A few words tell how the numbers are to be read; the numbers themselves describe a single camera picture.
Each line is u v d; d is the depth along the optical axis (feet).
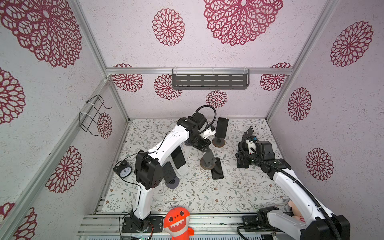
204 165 2.88
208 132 2.50
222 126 3.27
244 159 2.35
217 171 3.04
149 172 1.64
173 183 2.87
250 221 2.44
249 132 3.40
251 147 2.35
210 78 3.13
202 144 2.39
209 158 2.79
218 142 3.48
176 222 2.21
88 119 2.48
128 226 2.38
